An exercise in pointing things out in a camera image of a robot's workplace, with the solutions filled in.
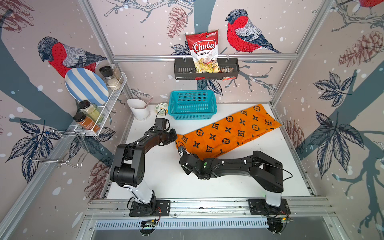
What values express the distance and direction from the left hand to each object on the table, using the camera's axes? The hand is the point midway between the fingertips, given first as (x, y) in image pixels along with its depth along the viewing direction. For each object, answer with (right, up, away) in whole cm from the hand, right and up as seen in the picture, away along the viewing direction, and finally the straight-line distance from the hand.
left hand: (180, 133), depth 95 cm
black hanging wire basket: (+4, +42, 0) cm, 42 cm away
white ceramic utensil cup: (-31, +16, +11) cm, 36 cm away
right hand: (+4, -15, -10) cm, 18 cm away
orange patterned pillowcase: (+30, -2, +6) cm, 31 cm away
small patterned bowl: (-17, +19, +21) cm, 33 cm away
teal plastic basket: (+8, +20, +27) cm, 35 cm away
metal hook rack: (-42, -1, -38) cm, 57 cm away
